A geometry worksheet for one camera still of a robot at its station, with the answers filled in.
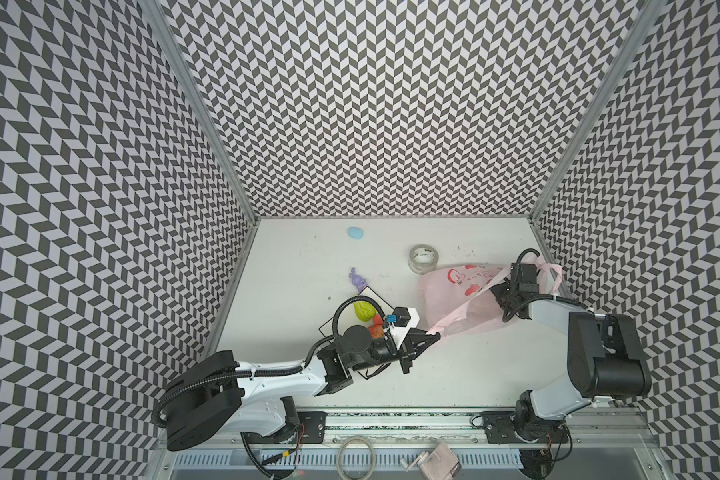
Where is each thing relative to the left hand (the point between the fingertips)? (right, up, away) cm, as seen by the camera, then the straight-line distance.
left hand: (439, 340), depth 65 cm
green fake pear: (-18, +1, +23) cm, 29 cm away
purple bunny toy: (-20, +9, +32) cm, 39 cm away
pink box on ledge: (0, -27, -1) cm, 27 cm away
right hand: (+24, +5, +31) cm, 39 cm away
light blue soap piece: (-22, +26, +50) cm, 61 cm away
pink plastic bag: (+8, +6, +16) cm, 19 cm away
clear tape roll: (+3, +16, +41) cm, 44 cm away
